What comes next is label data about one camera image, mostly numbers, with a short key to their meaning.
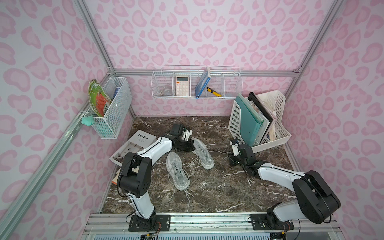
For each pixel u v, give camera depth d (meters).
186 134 0.86
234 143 0.80
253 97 0.88
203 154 0.90
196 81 0.98
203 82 0.88
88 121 0.62
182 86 0.95
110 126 0.73
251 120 0.78
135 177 0.48
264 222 0.72
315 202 0.42
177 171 0.84
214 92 0.98
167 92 0.94
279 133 1.06
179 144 0.77
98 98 0.75
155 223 0.72
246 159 0.69
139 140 1.00
